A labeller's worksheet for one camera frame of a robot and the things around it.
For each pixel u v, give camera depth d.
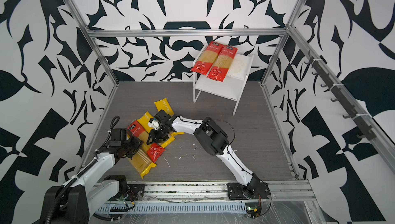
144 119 0.98
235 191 0.74
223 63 0.81
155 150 0.84
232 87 0.98
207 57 0.84
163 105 1.04
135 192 0.73
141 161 0.82
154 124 0.89
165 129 0.78
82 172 0.48
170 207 0.71
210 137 0.59
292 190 0.76
